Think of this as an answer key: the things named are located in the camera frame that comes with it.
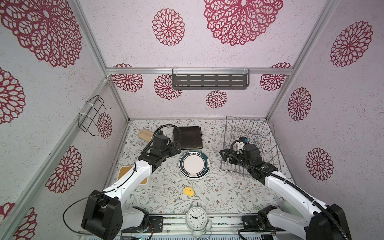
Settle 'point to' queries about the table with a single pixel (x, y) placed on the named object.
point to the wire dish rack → (257, 131)
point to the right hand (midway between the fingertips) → (226, 151)
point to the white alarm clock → (196, 220)
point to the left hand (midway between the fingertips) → (173, 149)
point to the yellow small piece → (189, 191)
